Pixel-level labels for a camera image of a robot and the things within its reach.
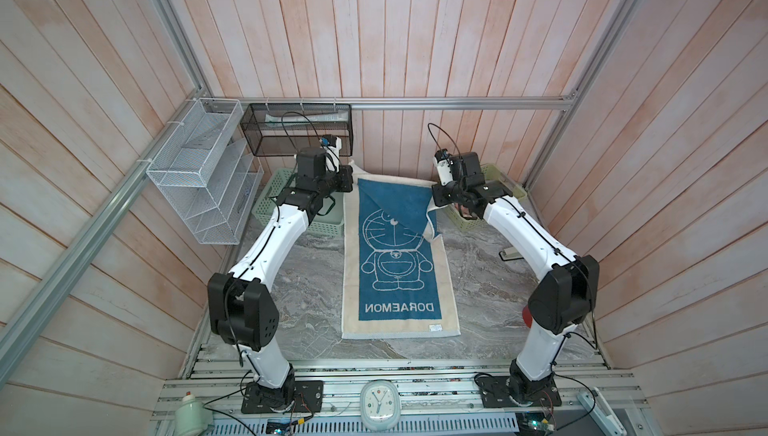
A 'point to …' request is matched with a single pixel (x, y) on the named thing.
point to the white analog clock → (380, 404)
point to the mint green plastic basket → (330, 220)
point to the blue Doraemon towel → (395, 276)
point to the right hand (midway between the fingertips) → (438, 186)
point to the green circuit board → (533, 423)
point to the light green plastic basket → (492, 171)
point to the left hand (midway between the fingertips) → (352, 174)
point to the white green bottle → (192, 418)
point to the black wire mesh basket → (273, 129)
